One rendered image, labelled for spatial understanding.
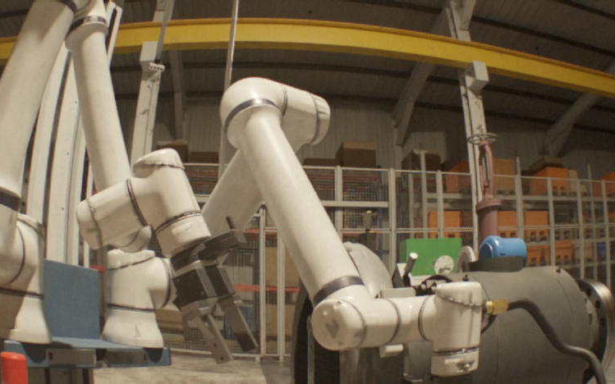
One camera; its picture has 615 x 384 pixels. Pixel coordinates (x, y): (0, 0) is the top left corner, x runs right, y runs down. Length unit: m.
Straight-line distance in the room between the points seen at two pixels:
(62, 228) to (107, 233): 0.66
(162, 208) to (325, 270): 0.27
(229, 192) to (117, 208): 0.52
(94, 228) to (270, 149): 0.38
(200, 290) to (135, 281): 0.66
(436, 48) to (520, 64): 2.02
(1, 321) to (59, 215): 0.53
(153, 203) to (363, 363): 0.60
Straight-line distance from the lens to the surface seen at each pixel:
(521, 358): 1.53
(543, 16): 13.28
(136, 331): 1.46
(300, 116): 1.24
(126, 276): 1.47
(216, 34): 9.69
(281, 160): 1.03
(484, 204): 5.96
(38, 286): 1.17
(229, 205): 1.36
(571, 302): 1.71
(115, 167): 1.06
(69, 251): 1.53
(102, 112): 1.11
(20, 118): 1.04
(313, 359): 1.48
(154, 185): 0.88
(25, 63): 1.06
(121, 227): 0.90
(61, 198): 1.56
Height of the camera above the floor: 0.77
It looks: 13 degrees up
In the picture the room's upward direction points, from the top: straight up
